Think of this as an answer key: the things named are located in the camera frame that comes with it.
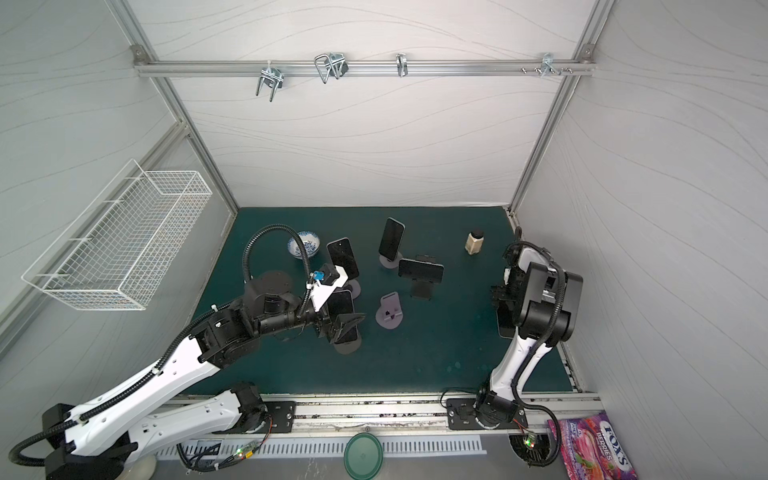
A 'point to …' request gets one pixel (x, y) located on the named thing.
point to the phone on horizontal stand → (425, 271)
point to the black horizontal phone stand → (422, 289)
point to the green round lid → (363, 456)
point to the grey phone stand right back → (390, 263)
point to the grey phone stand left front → (348, 347)
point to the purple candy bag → (592, 449)
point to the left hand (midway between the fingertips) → (358, 294)
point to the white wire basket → (120, 250)
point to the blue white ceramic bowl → (310, 241)
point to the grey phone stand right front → (389, 314)
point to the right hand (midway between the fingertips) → (522, 303)
